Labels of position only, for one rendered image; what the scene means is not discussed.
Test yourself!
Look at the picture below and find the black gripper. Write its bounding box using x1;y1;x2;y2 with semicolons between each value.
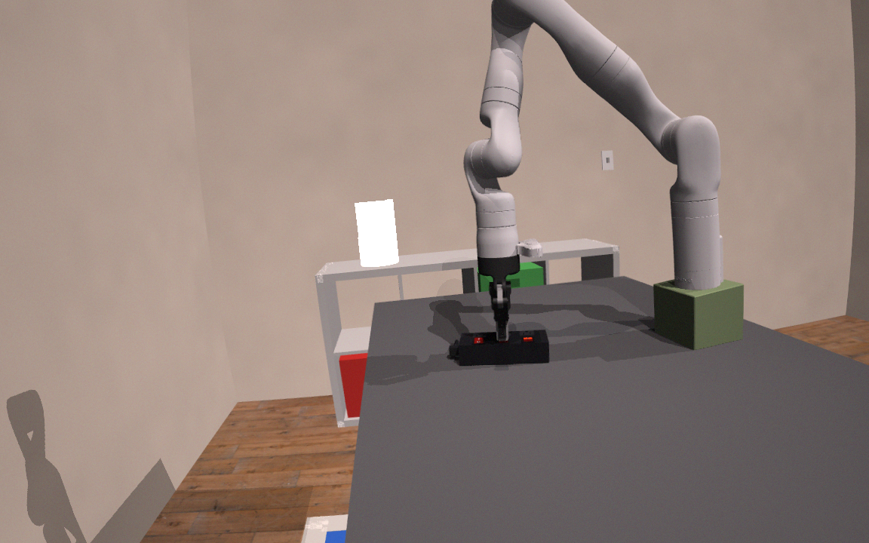
477;255;520;341

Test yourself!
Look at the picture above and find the dark grey power strip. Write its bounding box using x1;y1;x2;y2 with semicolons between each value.
449;330;549;366

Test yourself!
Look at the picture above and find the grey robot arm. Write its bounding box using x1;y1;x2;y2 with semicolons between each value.
464;0;723;290

